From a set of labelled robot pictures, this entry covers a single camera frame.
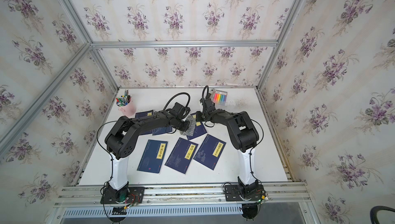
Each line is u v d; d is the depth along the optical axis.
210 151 0.87
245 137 0.54
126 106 0.96
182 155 0.86
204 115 0.81
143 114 1.04
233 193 0.73
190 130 0.93
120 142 0.52
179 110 0.79
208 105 0.82
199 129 0.97
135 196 0.72
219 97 1.14
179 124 0.83
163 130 0.91
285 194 0.74
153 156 0.85
